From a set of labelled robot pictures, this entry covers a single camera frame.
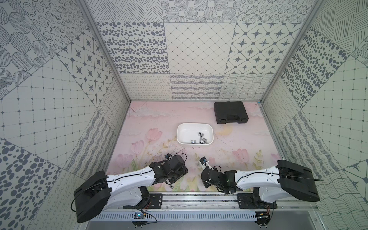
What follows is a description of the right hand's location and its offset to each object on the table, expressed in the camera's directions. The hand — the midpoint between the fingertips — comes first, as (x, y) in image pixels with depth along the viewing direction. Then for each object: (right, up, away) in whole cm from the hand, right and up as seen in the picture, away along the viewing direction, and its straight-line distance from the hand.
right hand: (203, 174), depth 83 cm
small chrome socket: (+3, +17, +13) cm, 22 cm away
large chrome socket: (-6, +17, +12) cm, 22 cm away
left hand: (-9, +3, -2) cm, 10 cm away
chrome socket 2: (+1, +21, +17) cm, 27 cm away
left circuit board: (-34, -16, -11) cm, 39 cm away
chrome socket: (-1, +22, +16) cm, 27 cm away
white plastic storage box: (-4, +21, +19) cm, 29 cm away
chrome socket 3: (+1, +18, +14) cm, 22 cm away
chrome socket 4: (-18, -5, -4) cm, 20 cm away
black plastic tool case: (+25, +38, +30) cm, 54 cm away
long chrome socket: (-1, +18, +15) cm, 24 cm away
